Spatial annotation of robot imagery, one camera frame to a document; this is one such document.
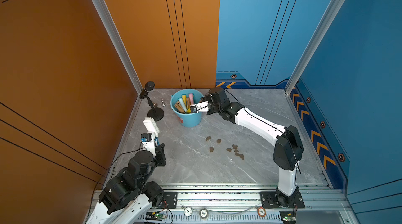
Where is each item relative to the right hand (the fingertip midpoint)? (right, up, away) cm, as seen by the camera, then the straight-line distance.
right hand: (205, 95), depth 85 cm
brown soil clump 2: (+17, -30, +6) cm, 35 cm away
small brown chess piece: (-36, -5, +24) cm, 43 cm away
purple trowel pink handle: (-9, -1, +11) cm, 14 cm away
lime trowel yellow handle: (-13, -2, +12) cm, 17 cm away
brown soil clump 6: (+8, -27, +8) cm, 30 cm away
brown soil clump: (+14, -31, +6) cm, 35 cm away
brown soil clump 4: (+18, -33, +3) cm, 38 cm away
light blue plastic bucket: (-10, -14, +7) cm, 19 cm away
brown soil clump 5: (+2, -26, +9) cm, 27 cm away
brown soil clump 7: (+4, -31, +4) cm, 32 cm away
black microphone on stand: (-33, -12, +21) cm, 41 cm away
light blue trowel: (-14, -6, +11) cm, 18 cm away
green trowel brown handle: (-11, -4, +11) cm, 16 cm away
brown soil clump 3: (+21, -34, +2) cm, 40 cm away
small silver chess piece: (-30, -5, +24) cm, 39 cm away
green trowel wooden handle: (-16, -8, +10) cm, 21 cm away
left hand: (-18, -22, -16) cm, 33 cm away
